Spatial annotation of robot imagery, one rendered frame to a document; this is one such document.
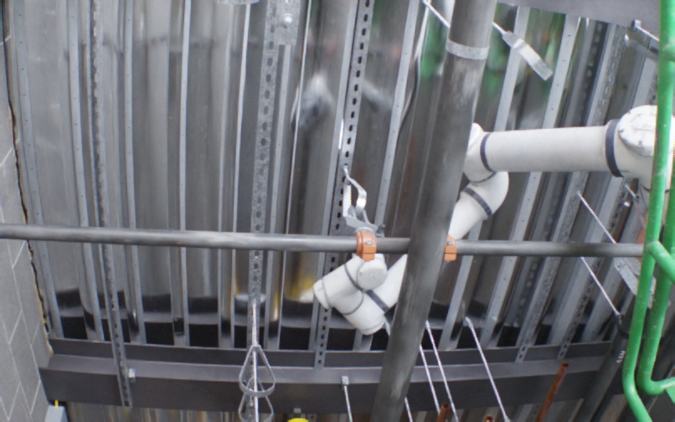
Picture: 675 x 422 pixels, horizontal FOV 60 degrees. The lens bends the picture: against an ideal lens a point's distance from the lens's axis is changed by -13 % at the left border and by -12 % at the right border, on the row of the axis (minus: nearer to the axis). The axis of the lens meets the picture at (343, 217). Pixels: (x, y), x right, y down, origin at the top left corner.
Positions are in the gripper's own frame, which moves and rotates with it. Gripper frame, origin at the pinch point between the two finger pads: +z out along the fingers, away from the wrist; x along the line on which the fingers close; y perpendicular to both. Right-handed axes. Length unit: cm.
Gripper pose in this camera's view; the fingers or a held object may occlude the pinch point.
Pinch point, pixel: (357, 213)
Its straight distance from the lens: 213.7
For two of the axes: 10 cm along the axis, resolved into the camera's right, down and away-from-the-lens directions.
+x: -8.9, -3.1, -3.3
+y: 4.4, -7.8, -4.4
